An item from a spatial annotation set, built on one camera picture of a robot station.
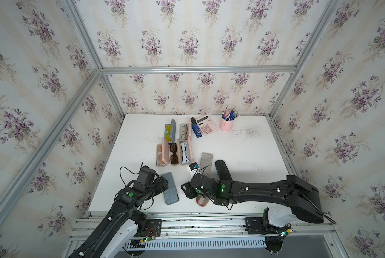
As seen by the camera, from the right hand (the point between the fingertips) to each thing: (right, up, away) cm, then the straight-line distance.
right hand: (185, 187), depth 76 cm
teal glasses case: (-7, -5, +4) cm, 10 cm away
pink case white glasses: (-1, +14, +20) cm, 25 cm away
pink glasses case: (-14, +14, +14) cm, 25 cm away
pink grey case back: (+1, +28, +27) cm, 39 cm away
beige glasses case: (-5, +14, +17) cm, 23 cm away
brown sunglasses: (-9, +16, +22) cm, 29 cm away
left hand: (-10, -1, +3) cm, 11 cm away
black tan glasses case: (+21, +5, +13) cm, 25 cm away
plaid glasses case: (+8, -7, +1) cm, 11 cm away
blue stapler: (+6, +29, +34) cm, 45 cm away
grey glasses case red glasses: (+12, +9, +17) cm, 22 cm away
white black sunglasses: (-1, +10, +19) cm, 22 cm away
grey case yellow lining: (-12, +26, +30) cm, 42 cm away
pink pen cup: (+26, +31, +31) cm, 51 cm away
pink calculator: (+14, +31, +35) cm, 49 cm away
